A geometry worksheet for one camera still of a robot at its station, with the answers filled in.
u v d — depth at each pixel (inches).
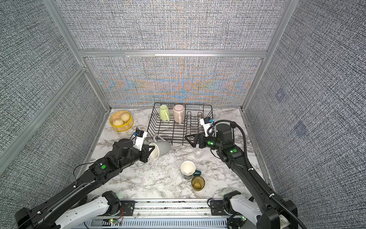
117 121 40.7
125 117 41.7
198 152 36.4
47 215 15.8
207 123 26.0
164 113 40.5
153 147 28.2
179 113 39.5
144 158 24.4
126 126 40.9
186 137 26.8
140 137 24.7
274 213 14.7
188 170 33.1
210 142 25.1
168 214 28.8
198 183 32.0
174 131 40.6
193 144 25.3
